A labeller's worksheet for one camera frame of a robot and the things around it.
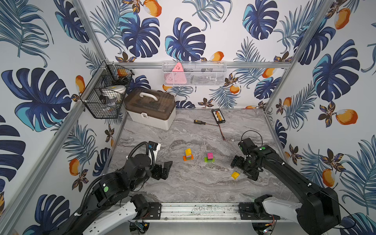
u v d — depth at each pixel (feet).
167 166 1.84
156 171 1.84
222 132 3.49
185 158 3.01
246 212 2.40
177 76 2.97
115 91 2.62
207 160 3.04
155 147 1.86
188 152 2.82
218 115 3.76
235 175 2.77
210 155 3.12
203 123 3.62
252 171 2.31
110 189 1.39
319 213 1.29
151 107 3.10
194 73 3.04
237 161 2.49
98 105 2.67
